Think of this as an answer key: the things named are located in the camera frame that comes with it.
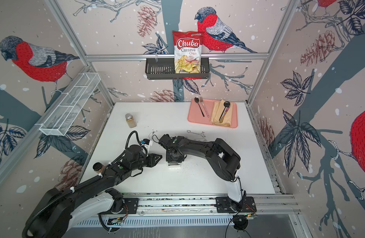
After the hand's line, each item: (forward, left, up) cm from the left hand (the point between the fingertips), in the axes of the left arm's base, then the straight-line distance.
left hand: (162, 154), depth 83 cm
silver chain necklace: (+21, -24, -10) cm, 33 cm away
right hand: (0, -4, -8) cm, 9 cm away
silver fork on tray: (+52, -26, -8) cm, 59 cm away
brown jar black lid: (-8, +33, +1) cm, 34 cm away
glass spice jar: (+26, +26, -2) cm, 36 cm away
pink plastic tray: (+38, -20, -11) cm, 45 cm away
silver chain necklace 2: (+21, +11, -10) cm, 25 cm away
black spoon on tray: (+52, -22, -8) cm, 57 cm away
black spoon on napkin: (+46, -46, -7) cm, 66 cm away
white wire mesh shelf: (+16, +50, +22) cm, 56 cm away
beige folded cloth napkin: (+42, -39, -7) cm, 58 cm away
